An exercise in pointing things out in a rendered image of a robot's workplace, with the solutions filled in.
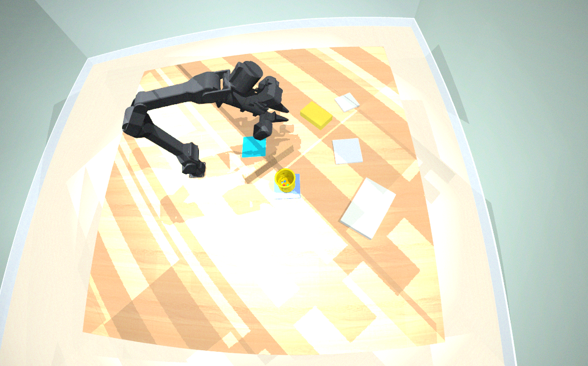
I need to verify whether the yellow rectangular block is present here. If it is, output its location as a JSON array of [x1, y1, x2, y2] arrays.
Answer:
[[300, 101, 333, 130]]

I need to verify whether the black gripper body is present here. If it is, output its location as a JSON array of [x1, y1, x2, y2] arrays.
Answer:
[[240, 76, 276, 141]]

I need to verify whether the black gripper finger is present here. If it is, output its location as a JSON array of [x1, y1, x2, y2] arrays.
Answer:
[[269, 103, 289, 113], [272, 111, 289, 123]]

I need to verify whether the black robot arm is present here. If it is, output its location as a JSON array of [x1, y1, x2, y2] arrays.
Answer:
[[122, 61, 283, 178]]

